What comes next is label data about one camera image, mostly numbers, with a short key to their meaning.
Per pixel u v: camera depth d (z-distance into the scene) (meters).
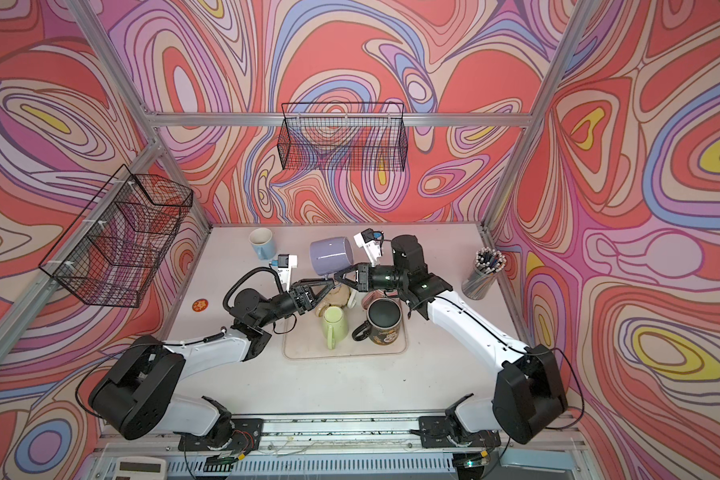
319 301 0.69
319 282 0.70
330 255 0.68
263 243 1.01
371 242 0.68
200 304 0.96
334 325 0.82
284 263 0.69
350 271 0.70
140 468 0.66
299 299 0.67
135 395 0.43
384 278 0.65
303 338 0.88
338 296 0.86
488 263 0.86
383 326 0.80
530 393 0.41
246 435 0.72
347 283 0.69
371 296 0.91
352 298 0.91
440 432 0.73
